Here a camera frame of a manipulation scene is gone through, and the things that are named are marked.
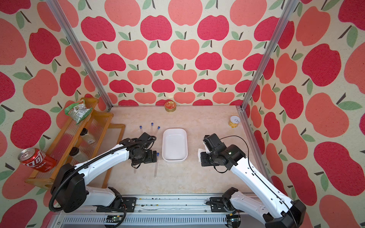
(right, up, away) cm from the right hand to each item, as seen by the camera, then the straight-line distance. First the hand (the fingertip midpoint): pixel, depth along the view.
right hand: (204, 162), depth 74 cm
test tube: (-44, +17, +33) cm, 57 cm away
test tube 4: (-28, -6, +14) cm, 32 cm away
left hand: (-30, -3, +8) cm, 31 cm away
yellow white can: (+27, +21, +30) cm, 46 cm away
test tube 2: (-35, +18, +34) cm, 52 cm away
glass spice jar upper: (-64, +15, +1) cm, 66 cm away
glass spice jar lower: (-63, +5, -5) cm, 63 cm away
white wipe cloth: (-2, +6, +3) cm, 6 cm away
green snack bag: (-66, +27, -1) cm, 72 cm away
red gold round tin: (-22, +34, +44) cm, 60 cm away
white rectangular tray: (-17, +5, +22) cm, 28 cm away
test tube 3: (-30, +16, +33) cm, 47 cm away
